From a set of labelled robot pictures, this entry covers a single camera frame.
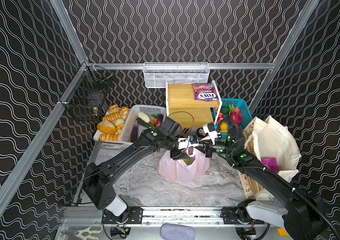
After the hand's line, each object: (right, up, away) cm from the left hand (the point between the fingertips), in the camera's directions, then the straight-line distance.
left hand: (191, 151), depth 72 cm
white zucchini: (-29, +18, +35) cm, 49 cm away
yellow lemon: (+27, +11, +33) cm, 44 cm away
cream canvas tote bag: (+46, +5, +13) cm, 48 cm away
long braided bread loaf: (-51, +4, +28) cm, 59 cm away
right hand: (0, +3, -1) cm, 4 cm away
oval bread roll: (-55, +11, +32) cm, 64 cm away
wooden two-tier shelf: (-5, +22, +6) cm, 24 cm away
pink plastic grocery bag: (+4, -8, +2) cm, 9 cm away
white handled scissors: (-49, -38, -3) cm, 62 cm away
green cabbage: (-3, -4, -2) cm, 6 cm away
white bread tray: (-62, +5, +32) cm, 70 cm away
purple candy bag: (+41, -7, +4) cm, 42 cm away
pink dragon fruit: (+35, +20, +33) cm, 52 cm away
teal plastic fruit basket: (+44, +19, +34) cm, 59 cm away
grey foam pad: (-10, -36, -4) cm, 38 cm away
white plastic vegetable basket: (-38, +19, +35) cm, 55 cm away
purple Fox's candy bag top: (+8, +30, +8) cm, 32 cm away
